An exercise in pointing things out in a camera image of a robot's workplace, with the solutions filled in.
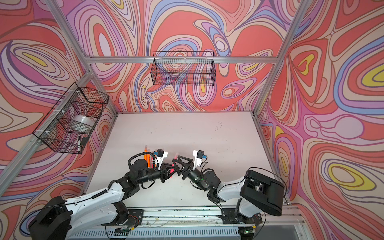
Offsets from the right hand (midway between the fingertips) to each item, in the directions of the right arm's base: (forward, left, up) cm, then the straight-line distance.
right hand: (175, 162), depth 71 cm
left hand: (-2, -2, -4) cm, 4 cm away
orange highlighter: (-4, +10, +10) cm, 14 cm away
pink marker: (-2, +2, -3) cm, 4 cm away
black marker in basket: (+8, +47, +6) cm, 48 cm away
